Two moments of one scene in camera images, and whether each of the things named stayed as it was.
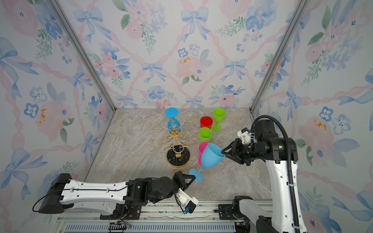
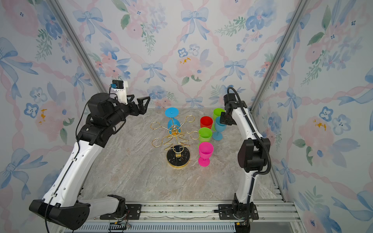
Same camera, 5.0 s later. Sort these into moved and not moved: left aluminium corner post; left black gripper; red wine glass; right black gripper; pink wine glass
Moved: right black gripper; left black gripper
Not moved: left aluminium corner post; red wine glass; pink wine glass
